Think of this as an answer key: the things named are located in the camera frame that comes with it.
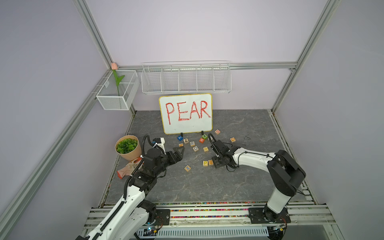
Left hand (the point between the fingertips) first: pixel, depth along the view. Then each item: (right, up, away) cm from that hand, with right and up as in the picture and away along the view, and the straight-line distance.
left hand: (179, 151), depth 77 cm
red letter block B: (+12, +3, +25) cm, 28 cm away
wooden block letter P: (+14, -10, +15) cm, 23 cm away
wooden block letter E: (+18, -9, +15) cm, 25 cm away
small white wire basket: (-38, +34, +12) cm, 52 cm away
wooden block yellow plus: (+15, -2, +20) cm, 25 cm away
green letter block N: (+14, +5, +28) cm, 32 cm away
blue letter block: (-3, +4, +27) cm, 28 cm away
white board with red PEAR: (+2, +21, +22) cm, 31 cm away
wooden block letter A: (-2, 0, +23) cm, 23 cm away
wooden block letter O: (+8, -2, +22) cm, 24 cm away
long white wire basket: (+2, +45, +20) cm, 49 cm away
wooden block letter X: (+3, -13, +12) cm, 18 cm away
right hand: (+22, -8, +16) cm, 29 cm away
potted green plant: (-30, +1, +9) cm, 32 cm away
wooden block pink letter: (+24, +9, +31) cm, 40 cm away
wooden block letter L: (+2, +3, +25) cm, 25 cm away
